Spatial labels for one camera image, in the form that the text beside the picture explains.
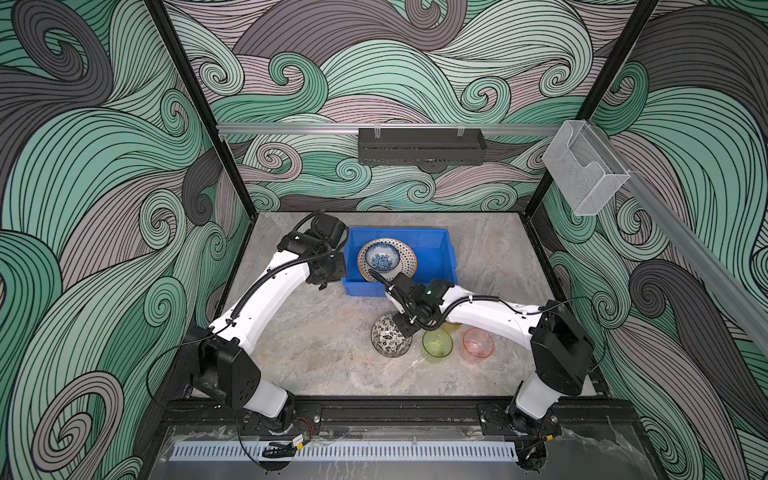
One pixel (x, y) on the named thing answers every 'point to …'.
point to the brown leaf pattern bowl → (387, 337)
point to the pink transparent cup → (477, 344)
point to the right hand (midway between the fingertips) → (403, 324)
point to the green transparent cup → (437, 345)
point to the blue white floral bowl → (382, 257)
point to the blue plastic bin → (435, 258)
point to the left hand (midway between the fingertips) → (336, 271)
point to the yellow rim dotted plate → (407, 265)
